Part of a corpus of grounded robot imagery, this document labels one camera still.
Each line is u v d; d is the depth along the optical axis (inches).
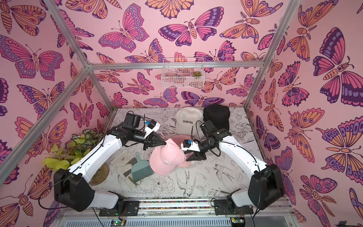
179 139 35.6
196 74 36.4
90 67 36.3
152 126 24.1
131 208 28.8
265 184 16.1
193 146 25.4
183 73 37.5
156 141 26.2
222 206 28.8
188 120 40.6
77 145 29.5
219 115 41.4
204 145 26.2
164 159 27.5
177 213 28.7
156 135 26.3
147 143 24.6
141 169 33.8
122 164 35.4
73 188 16.0
